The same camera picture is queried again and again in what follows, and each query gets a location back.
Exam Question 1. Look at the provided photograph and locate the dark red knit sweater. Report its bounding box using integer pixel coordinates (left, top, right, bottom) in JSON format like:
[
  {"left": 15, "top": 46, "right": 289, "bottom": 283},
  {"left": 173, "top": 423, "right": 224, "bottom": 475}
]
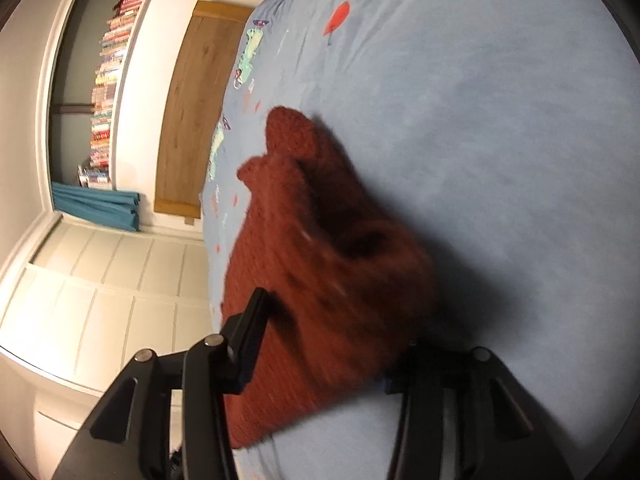
[{"left": 221, "top": 106, "right": 436, "bottom": 448}]

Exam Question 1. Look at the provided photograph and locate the blue cartoon print bedsheet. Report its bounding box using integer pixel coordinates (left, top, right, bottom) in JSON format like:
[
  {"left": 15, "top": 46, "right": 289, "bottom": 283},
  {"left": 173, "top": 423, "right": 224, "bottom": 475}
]
[{"left": 202, "top": 0, "right": 639, "bottom": 479}]

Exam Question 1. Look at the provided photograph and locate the wooden headboard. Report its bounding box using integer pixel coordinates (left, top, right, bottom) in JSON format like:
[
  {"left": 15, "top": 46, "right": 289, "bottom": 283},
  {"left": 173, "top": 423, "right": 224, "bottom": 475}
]
[{"left": 153, "top": 0, "right": 253, "bottom": 219}]

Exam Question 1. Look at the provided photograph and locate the white sliding wardrobe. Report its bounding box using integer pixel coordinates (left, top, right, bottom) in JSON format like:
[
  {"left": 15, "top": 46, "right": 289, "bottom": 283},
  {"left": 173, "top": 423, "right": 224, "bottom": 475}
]
[{"left": 1, "top": 220, "right": 212, "bottom": 479}]

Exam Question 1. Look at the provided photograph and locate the row of books on shelf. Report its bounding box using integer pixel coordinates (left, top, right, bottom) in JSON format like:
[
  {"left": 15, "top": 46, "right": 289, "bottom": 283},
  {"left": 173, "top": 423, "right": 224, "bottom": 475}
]
[{"left": 78, "top": 0, "right": 145, "bottom": 188}]

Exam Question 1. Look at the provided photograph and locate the teal curtain left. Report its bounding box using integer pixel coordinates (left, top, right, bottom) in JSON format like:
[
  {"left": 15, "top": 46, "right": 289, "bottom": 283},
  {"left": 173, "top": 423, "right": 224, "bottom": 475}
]
[{"left": 51, "top": 182, "right": 140, "bottom": 232}]

